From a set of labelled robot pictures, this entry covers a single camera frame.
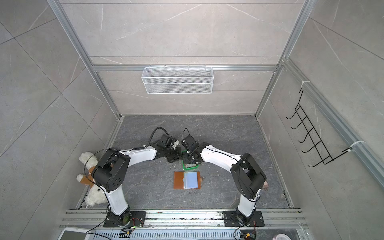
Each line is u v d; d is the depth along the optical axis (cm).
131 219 73
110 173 49
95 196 73
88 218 75
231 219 73
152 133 78
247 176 46
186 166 90
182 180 86
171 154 81
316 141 66
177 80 101
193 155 64
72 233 66
